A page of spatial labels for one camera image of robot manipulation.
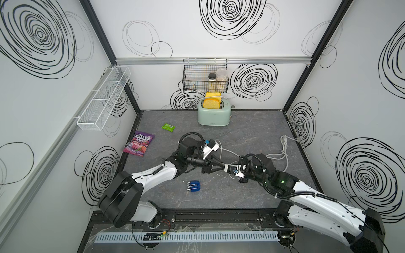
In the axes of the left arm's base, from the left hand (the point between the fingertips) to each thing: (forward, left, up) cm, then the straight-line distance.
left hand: (222, 167), depth 72 cm
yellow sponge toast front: (+41, +5, +2) cm, 41 cm away
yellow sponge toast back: (+49, +4, +2) cm, 49 cm away
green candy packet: (+36, +34, -17) cm, 53 cm away
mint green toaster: (+41, +2, -11) cm, 43 cm away
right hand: (+2, -4, 0) cm, 5 cm away
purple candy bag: (+22, +50, -16) cm, 57 cm away
